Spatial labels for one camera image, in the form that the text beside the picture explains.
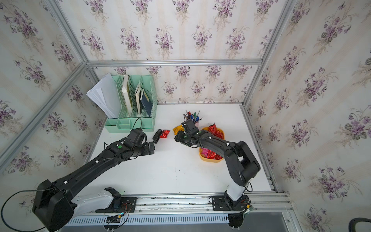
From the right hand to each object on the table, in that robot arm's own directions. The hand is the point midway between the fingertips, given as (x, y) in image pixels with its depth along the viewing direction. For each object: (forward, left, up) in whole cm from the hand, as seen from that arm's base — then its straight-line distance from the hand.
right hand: (179, 139), depth 89 cm
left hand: (-8, +16, +3) cm, 18 cm away
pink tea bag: (-5, -16, -4) cm, 17 cm away
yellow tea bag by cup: (+12, +2, -5) cm, 13 cm away
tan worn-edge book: (+27, +31, +7) cm, 42 cm away
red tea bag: (+8, +10, -5) cm, 14 cm away
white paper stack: (+26, +50, +14) cm, 58 cm away
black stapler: (+6, +16, -6) cm, 18 cm away
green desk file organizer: (+15, +39, -4) cm, 42 cm away
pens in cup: (+17, -10, +1) cm, 20 cm away
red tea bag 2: (+8, -22, 0) cm, 23 cm away
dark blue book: (+33, +27, 0) cm, 43 cm away
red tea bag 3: (-8, -20, -4) cm, 22 cm away
